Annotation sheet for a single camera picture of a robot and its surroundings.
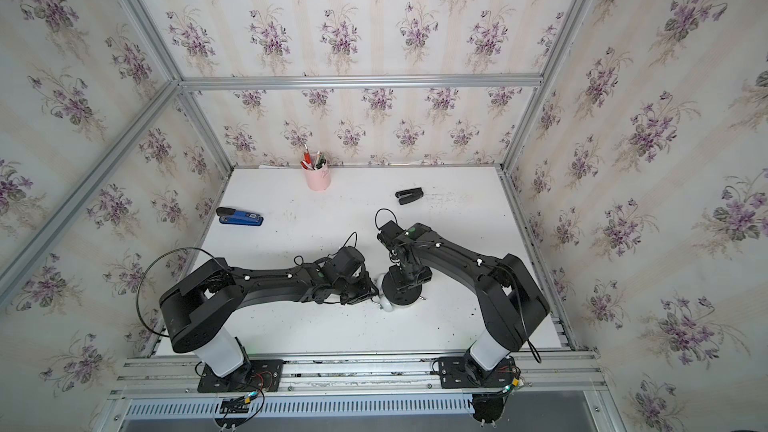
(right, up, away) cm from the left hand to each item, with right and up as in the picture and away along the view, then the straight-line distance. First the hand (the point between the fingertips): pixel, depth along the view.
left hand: (383, 297), depth 84 cm
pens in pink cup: (-28, +41, +23) cm, 55 cm away
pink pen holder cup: (-25, +35, +26) cm, 50 cm away
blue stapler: (-53, +22, +18) cm, 60 cm away
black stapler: (+10, +29, +25) cm, 40 cm away
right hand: (+8, +4, +1) cm, 9 cm away
